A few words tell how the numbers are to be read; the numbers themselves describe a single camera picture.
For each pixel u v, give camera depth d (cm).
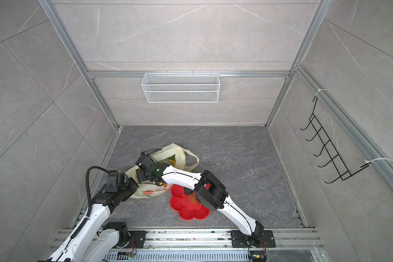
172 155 91
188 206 84
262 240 64
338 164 65
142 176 79
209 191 56
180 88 101
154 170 69
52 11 69
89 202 54
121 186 67
